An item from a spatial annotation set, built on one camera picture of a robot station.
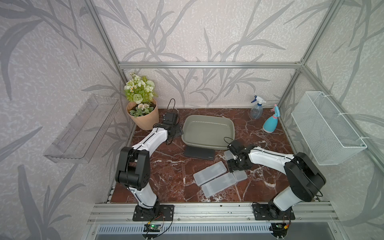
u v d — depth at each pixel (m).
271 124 1.02
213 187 0.81
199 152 0.94
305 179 0.46
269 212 0.66
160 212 0.72
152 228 0.71
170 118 0.74
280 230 0.72
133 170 0.46
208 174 0.86
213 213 0.76
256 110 1.14
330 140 0.60
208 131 1.09
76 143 0.64
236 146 0.73
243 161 0.67
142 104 0.94
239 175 0.85
